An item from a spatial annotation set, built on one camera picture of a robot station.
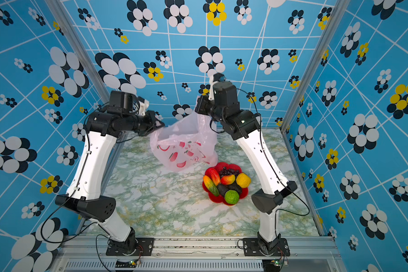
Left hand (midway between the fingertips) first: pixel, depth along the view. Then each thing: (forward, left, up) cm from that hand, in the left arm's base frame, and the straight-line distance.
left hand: (166, 118), depth 68 cm
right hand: (+3, -14, +9) cm, 16 cm away
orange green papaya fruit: (-13, -18, -34) cm, 41 cm away
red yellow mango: (-6, -20, -35) cm, 41 cm away
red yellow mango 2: (-10, -27, -34) cm, 44 cm away
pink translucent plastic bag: (-7, -8, -8) cm, 13 cm away
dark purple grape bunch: (-4, -27, -35) cm, 44 cm away
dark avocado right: (-13, -31, -35) cm, 49 cm away
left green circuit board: (-45, +18, -43) cm, 65 cm away
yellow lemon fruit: (-12, -35, -31) cm, 48 cm away
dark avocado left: (-14, -24, -35) cm, 45 cm away
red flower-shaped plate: (-19, -21, -36) cm, 47 cm away
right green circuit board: (-44, -46, -41) cm, 76 cm away
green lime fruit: (-20, -28, -32) cm, 47 cm away
